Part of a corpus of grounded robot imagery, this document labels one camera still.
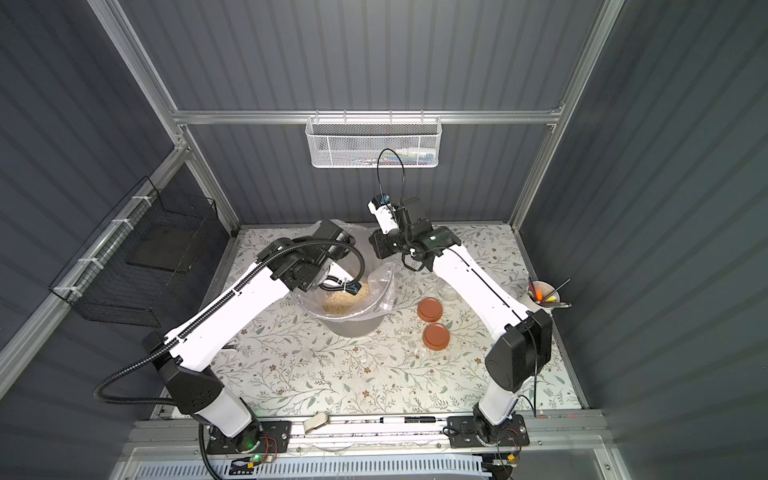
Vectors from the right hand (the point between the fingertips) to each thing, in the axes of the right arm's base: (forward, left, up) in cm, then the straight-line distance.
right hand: (376, 236), depth 78 cm
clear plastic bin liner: (-11, +1, -13) cm, 18 cm away
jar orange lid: (-6, -16, -28) cm, 33 cm away
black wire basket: (-10, +60, -1) cm, 61 cm away
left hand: (-7, +13, +2) cm, 15 cm away
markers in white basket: (+29, -9, +5) cm, 31 cm away
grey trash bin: (-13, +9, -28) cm, 32 cm away
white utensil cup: (-5, -50, -21) cm, 54 cm away
